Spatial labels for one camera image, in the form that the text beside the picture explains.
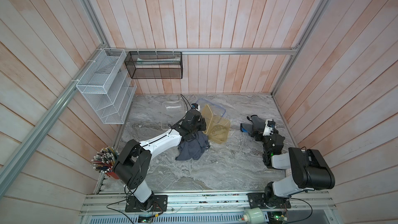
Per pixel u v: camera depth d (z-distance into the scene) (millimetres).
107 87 666
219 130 1010
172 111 1106
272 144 687
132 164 456
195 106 780
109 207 676
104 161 701
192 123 676
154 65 1044
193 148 872
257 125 950
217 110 1105
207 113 970
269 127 777
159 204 732
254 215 636
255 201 731
